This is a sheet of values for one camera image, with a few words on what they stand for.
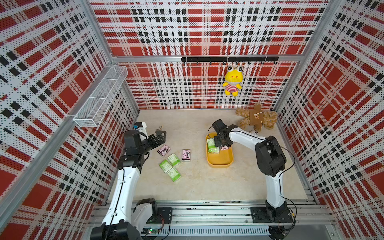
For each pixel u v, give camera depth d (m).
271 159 0.53
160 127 1.11
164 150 0.96
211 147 0.94
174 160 0.91
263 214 0.72
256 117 1.07
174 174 0.86
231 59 0.89
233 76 0.91
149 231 0.69
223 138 0.73
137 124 0.68
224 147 0.96
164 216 0.74
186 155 0.93
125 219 0.39
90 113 0.69
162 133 0.69
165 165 0.88
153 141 0.68
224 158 0.94
